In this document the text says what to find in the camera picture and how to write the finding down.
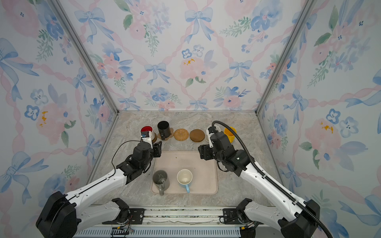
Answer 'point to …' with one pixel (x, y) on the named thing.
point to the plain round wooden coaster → (197, 135)
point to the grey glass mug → (160, 178)
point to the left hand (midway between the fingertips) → (158, 141)
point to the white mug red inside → (148, 128)
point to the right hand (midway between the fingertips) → (204, 146)
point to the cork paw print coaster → (166, 139)
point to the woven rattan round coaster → (181, 134)
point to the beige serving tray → (204, 172)
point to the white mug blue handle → (184, 176)
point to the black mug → (163, 128)
